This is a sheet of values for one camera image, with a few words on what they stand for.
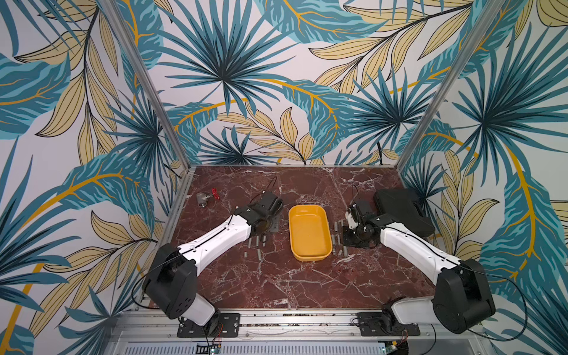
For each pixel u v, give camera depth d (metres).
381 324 0.73
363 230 0.63
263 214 0.65
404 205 1.03
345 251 0.90
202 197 1.03
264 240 0.93
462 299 0.41
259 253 0.89
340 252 0.90
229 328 0.73
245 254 0.88
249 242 0.92
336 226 0.96
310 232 0.95
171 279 0.42
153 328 0.74
